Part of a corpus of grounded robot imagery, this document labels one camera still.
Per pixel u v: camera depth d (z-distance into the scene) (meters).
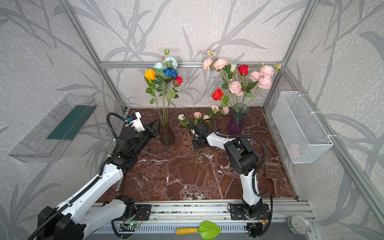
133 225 0.71
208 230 0.68
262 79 0.77
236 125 0.98
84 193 0.44
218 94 0.85
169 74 0.77
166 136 0.93
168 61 0.79
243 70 0.78
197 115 1.12
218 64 0.79
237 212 0.73
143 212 0.74
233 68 0.85
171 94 0.78
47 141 0.64
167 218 0.72
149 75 0.81
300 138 0.62
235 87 0.80
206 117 1.10
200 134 0.79
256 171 0.54
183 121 1.10
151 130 0.65
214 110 1.16
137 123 0.65
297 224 0.66
